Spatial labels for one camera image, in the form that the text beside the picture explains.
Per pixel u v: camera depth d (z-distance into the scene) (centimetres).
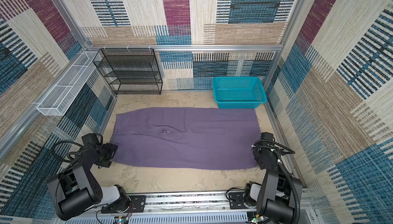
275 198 41
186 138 95
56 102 70
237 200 73
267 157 58
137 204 73
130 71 111
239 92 119
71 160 61
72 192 44
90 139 70
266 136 72
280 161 49
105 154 76
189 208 73
